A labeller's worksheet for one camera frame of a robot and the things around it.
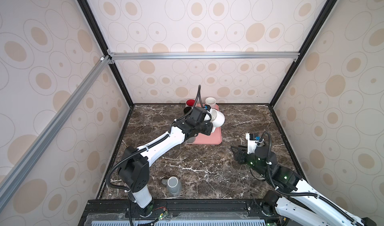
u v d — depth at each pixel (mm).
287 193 481
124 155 461
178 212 730
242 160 638
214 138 1018
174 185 719
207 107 728
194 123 625
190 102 1027
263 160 524
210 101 1111
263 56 1780
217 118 779
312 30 803
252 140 623
